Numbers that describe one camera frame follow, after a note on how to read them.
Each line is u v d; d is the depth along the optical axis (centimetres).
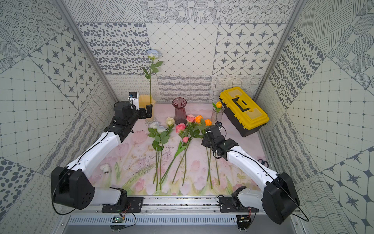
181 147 93
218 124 75
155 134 100
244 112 93
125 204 69
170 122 103
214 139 62
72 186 40
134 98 69
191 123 103
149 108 76
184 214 72
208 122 101
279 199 40
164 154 93
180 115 96
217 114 95
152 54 86
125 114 60
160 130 98
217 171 86
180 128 101
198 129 104
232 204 65
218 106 79
